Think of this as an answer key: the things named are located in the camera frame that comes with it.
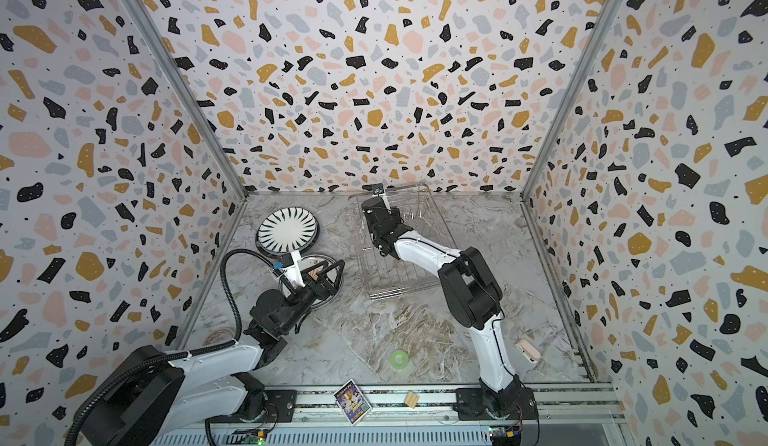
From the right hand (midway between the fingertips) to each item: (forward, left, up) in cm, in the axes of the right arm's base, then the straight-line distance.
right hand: (379, 202), depth 95 cm
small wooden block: (-51, -11, -17) cm, 55 cm away
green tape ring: (-41, -9, -18) cm, 46 cm away
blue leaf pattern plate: (+1, +34, -15) cm, 37 cm away
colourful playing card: (-52, +4, -15) cm, 55 cm away
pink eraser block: (-39, -42, -16) cm, 60 cm away
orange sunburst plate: (-33, +19, +7) cm, 38 cm away
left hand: (-24, +9, +4) cm, 26 cm away
